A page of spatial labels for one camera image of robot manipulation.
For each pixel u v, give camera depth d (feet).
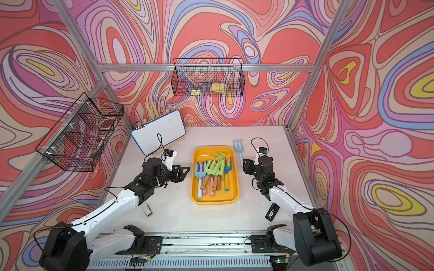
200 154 3.39
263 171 2.18
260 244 2.40
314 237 1.38
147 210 2.67
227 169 3.22
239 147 3.57
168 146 3.51
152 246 2.36
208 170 3.08
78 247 1.29
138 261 2.33
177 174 2.41
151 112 2.95
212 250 2.41
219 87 2.94
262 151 2.51
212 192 2.86
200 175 3.06
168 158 2.36
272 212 2.61
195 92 2.70
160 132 1.98
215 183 2.90
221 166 3.14
